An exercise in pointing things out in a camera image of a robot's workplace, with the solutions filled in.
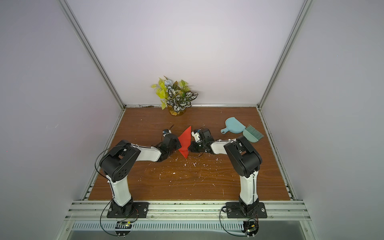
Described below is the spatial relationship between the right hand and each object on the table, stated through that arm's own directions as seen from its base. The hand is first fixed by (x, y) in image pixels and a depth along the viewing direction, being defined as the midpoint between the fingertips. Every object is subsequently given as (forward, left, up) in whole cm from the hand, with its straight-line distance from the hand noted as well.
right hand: (188, 145), depth 95 cm
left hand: (+4, +4, -1) cm, 6 cm away
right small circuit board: (-42, -33, -4) cm, 53 cm away
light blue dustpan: (+19, -32, -3) cm, 37 cm away
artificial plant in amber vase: (+24, +8, +21) cm, 33 cm away
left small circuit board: (-44, +30, -5) cm, 53 cm away
